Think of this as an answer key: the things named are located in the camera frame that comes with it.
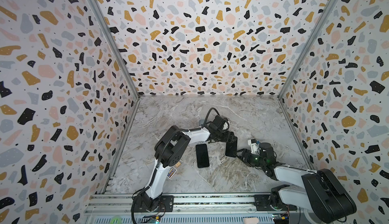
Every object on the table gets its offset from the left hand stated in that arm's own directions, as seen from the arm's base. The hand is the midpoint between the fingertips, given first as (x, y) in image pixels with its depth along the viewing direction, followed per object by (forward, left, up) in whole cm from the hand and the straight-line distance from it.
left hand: (234, 139), depth 93 cm
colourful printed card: (-19, +36, -2) cm, 41 cm away
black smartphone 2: (-5, +3, -2) cm, 6 cm away
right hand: (-10, 0, -1) cm, 10 cm away
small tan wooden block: (-14, +34, -3) cm, 37 cm away
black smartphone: (-10, +20, -2) cm, 22 cm away
